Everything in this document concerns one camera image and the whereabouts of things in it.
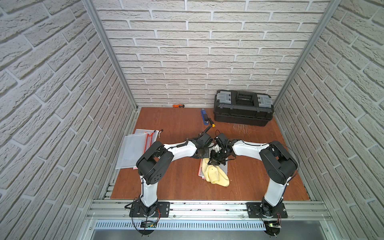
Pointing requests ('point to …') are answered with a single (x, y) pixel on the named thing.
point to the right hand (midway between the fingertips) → (210, 163)
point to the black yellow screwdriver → (211, 122)
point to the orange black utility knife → (180, 105)
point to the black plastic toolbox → (243, 108)
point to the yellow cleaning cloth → (213, 174)
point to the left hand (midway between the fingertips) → (206, 152)
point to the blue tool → (205, 117)
